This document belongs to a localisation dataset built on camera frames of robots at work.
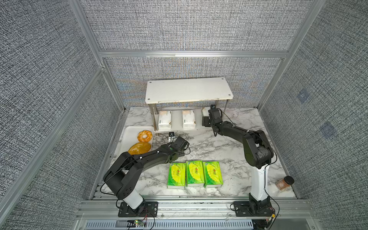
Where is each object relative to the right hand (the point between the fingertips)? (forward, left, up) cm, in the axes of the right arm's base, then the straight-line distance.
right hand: (209, 114), depth 101 cm
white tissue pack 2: (-5, +15, +1) cm, 15 cm away
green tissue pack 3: (-40, +2, -5) cm, 41 cm away
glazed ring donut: (-10, +43, -10) cm, 45 cm away
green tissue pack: (-41, +22, -4) cm, 47 cm away
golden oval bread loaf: (-24, +46, -5) cm, 52 cm away
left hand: (-24, +22, -6) cm, 33 cm away
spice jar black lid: (-46, -35, -3) cm, 58 cm away
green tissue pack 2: (-42, +12, -3) cm, 44 cm away
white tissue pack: (-4, +31, -1) cm, 31 cm away
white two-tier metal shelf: (0, +12, +22) cm, 25 cm away
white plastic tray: (-12, +57, -11) cm, 60 cm away
